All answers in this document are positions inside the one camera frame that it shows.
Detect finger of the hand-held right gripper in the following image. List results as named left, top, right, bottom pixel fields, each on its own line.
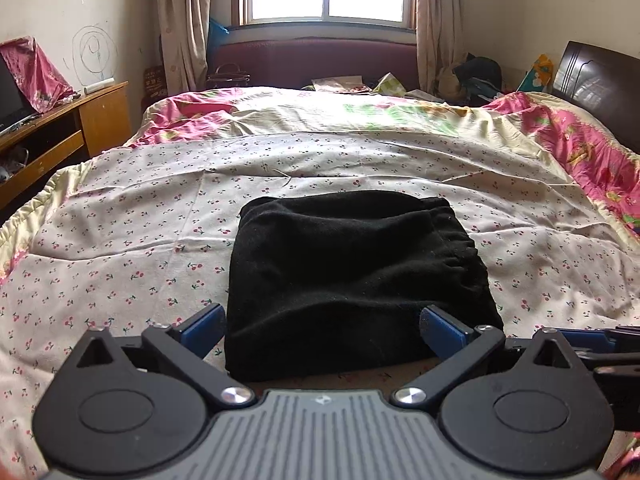
left=554, top=326, right=640, bottom=355
left=575, top=351, right=640, bottom=377

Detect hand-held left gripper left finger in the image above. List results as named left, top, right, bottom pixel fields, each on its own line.
left=75, top=302, right=257, bottom=408

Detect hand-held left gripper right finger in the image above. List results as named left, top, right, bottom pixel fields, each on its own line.
left=391, top=305, right=573, bottom=408

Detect black pants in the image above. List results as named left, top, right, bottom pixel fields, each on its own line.
left=223, top=190, right=505, bottom=383

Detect cherry print bed sheet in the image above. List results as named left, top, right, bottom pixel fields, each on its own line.
left=0, top=132, right=640, bottom=480

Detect wooden TV cabinet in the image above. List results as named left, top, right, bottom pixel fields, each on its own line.
left=0, top=81, right=132, bottom=213

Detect pink floral quilt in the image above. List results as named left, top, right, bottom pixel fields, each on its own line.
left=122, top=85, right=640, bottom=240

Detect red paper bag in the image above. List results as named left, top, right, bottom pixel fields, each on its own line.
left=144, top=66, right=166, bottom=98

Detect dark handbag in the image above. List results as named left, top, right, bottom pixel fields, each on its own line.
left=206, top=62, right=251, bottom=90

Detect green white wrapper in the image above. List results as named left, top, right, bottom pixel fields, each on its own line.
left=372, top=72, right=407, bottom=96

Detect grey cloth bundle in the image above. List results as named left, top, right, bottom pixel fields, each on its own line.
left=0, top=146, right=27, bottom=183

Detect dark wooden headboard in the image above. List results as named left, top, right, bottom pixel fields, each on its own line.
left=550, top=40, right=640, bottom=155

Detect dark clothes pile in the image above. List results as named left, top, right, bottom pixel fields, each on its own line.
left=440, top=52, right=505, bottom=107

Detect printed paper sheets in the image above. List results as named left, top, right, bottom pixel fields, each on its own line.
left=311, top=76, right=373, bottom=95

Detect yellow green cartoon package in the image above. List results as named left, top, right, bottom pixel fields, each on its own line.
left=517, top=54, right=555, bottom=93

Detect maroon sofa bench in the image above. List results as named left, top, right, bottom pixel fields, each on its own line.
left=207, top=36, right=421, bottom=93

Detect blue plastic bag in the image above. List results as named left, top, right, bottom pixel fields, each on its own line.
left=209, top=17, right=232, bottom=52

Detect black TV monitor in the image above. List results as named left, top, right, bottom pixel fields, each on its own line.
left=0, top=57, right=37, bottom=133

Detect pink floral dust cloth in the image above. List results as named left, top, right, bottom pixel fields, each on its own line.
left=0, top=36, right=77, bottom=113

